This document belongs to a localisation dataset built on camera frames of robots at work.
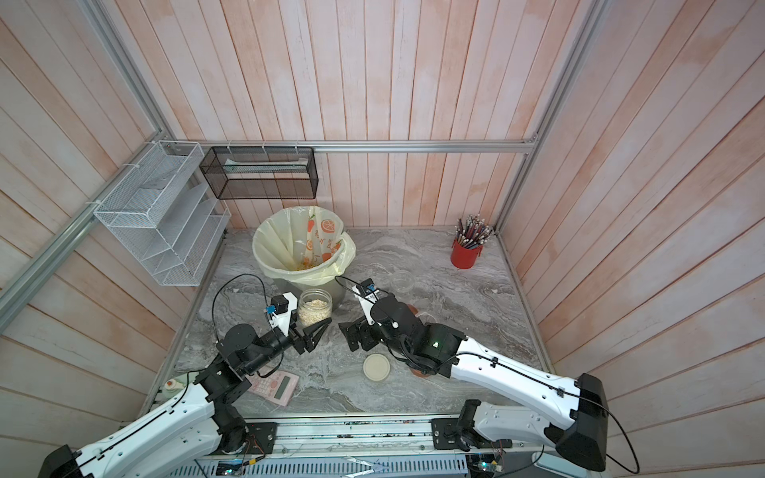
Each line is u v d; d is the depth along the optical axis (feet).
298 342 2.09
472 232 3.22
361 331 1.97
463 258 3.53
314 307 2.20
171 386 2.44
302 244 3.14
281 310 1.96
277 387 2.62
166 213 2.41
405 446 2.39
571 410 1.31
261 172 3.41
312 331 2.10
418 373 2.74
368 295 1.95
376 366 2.75
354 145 3.19
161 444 1.59
